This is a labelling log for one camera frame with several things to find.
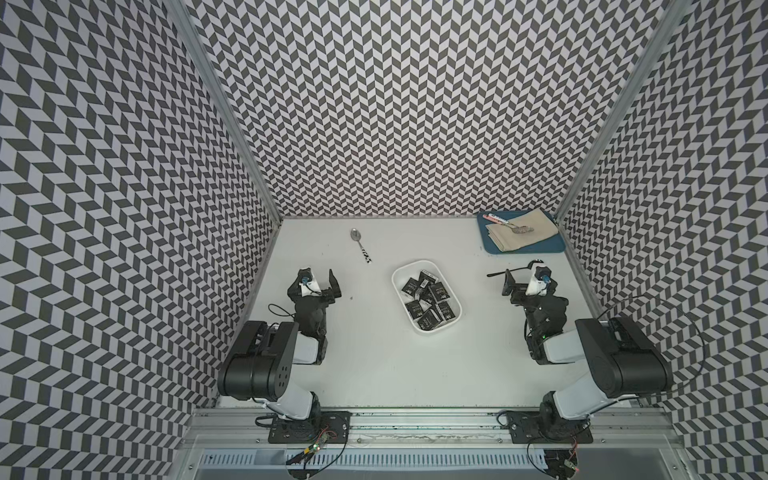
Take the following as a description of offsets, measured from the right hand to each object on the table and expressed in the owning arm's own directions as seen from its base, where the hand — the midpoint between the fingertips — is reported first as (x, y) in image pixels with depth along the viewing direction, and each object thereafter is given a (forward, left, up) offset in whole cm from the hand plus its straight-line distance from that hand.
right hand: (522, 273), depth 90 cm
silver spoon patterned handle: (+24, +54, -8) cm, 59 cm away
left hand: (0, +63, +1) cm, 63 cm away
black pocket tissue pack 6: (-11, +29, -7) cm, 32 cm away
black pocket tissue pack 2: (+1, +34, -8) cm, 35 cm away
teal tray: (+18, -18, -8) cm, 27 cm away
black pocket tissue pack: (-2, +25, -6) cm, 26 cm away
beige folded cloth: (+23, -2, -10) cm, 26 cm away
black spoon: (+4, 0, -3) cm, 5 cm away
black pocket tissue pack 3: (+2, +29, -6) cm, 30 cm away
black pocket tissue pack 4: (-8, +23, -8) cm, 26 cm away
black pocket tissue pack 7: (-3, +29, -7) cm, 30 cm away
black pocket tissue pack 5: (-7, +33, -8) cm, 35 cm away
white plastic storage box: (+1, +38, -5) cm, 38 cm away
